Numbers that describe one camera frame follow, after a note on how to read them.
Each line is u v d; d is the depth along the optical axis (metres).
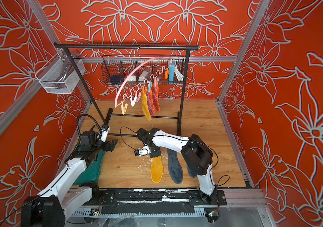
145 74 0.93
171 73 0.85
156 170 0.83
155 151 0.76
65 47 0.59
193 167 0.47
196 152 0.50
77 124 1.14
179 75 0.90
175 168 0.83
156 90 0.81
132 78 0.86
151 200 0.73
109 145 0.76
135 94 0.69
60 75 0.83
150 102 0.83
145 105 0.80
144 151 0.77
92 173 0.76
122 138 1.01
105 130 0.74
